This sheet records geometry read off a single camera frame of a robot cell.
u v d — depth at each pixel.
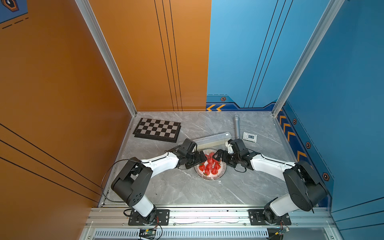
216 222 0.72
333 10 0.70
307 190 0.44
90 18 0.73
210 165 0.87
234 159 0.76
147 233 0.72
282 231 0.69
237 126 1.09
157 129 1.06
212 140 0.96
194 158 0.78
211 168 0.87
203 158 0.80
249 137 1.03
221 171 0.87
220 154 0.81
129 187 0.45
